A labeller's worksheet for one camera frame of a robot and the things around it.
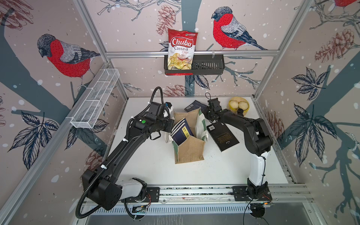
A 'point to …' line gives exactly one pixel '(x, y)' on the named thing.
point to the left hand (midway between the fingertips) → (174, 121)
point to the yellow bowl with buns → (238, 102)
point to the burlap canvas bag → (192, 149)
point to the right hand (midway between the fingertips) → (201, 112)
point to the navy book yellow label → (181, 131)
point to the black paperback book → (222, 136)
